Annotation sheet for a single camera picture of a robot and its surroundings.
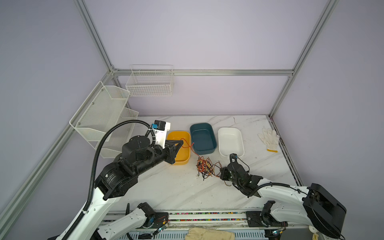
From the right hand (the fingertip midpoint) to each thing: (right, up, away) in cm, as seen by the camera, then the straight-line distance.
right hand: (218, 169), depth 86 cm
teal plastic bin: (-8, +17, +21) cm, 29 cm away
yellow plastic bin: (-21, +7, +5) cm, 23 cm away
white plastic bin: (+11, +15, +19) cm, 26 cm away
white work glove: (+41, +17, +22) cm, 50 cm away
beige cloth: (-11, -26, -16) cm, 32 cm away
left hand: (-19, +18, -29) cm, 39 cm away
